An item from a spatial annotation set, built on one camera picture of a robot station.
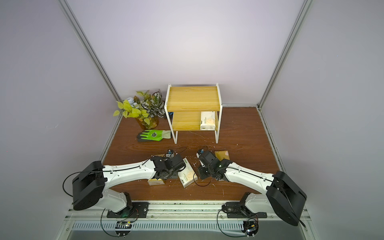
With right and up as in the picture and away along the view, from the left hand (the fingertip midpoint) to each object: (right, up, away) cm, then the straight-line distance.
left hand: (176, 173), depth 83 cm
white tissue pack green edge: (+7, 0, -4) cm, 8 cm away
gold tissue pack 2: (+27, +10, +2) cm, 29 cm away
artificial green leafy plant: (-18, +39, +3) cm, 43 cm away
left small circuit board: (-25, -23, -12) cm, 36 cm away
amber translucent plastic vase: (-18, +29, +5) cm, 34 cm away
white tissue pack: (+18, +30, 0) cm, 35 cm away
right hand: (+13, +3, 0) cm, 13 cm away
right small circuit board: (+38, -21, -14) cm, 45 cm away
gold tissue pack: (-10, -2, -6) cm, 12 cm away
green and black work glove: (-18, +20, +18) cm, 32 cm away
